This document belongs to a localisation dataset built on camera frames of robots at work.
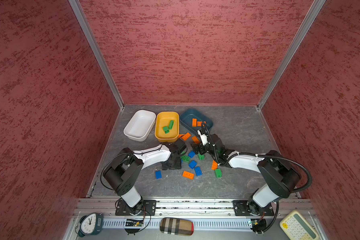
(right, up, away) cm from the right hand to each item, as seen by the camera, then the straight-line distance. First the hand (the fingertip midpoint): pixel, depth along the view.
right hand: (196, 143), depth 91 cm
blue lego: (-3, -12, -3) cm, 13 cm away
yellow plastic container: (-24, +15, +19) cm, 34 cm away
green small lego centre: (+3, -8, -1) cm, 9 cm away
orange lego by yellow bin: (-6, +3, +10) cm, 12 cm away
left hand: (-14, -15, -3) cm, 21 cm away
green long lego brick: (-18, +11, +16) cm, 26 cm away
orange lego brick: (0, +13, +16) cm, 21 cm away
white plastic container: (-41, +10, +17) cm, 45 cm away
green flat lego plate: (-7, -10, +1) cm, 12 cm away
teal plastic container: (-6, +14, +20) cm, 25 cm away
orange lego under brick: (-11, +4, +12) cm, 17 cm away
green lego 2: (+13, -17, -5) cm, 21 cm away
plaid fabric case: (-11, -34, -24) cm, 43 cm away
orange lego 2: (0, +2, +8) cm, 8 cm away
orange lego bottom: (-6, -17, -5) cm, 19 cm away
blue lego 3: (-23, -18, -4) cm, 29 cm away
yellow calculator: (+46, -35, -23) cm, 62 cm away
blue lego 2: (+1, -15, -5) cm, 16 cm away
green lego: (-21, +8, +12) cm, 25 cm away
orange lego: (+3, +12, +16) cm, 21 cm away
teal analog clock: (-50, -32, -25) cm, 65 cm away
